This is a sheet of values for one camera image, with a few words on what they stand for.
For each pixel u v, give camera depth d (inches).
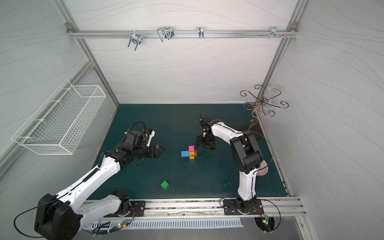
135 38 30.4
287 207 29.6
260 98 45.9
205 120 31.4
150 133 29.1
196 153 34.4
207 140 31.5
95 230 26.6
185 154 34.6
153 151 28.1
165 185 30.8
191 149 33.0
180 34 31.3
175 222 27.7
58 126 26.9
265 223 28.4
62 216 14.7
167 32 30.1
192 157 35.4
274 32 30.1
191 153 33.7
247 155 20.0
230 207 28.9
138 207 29.1
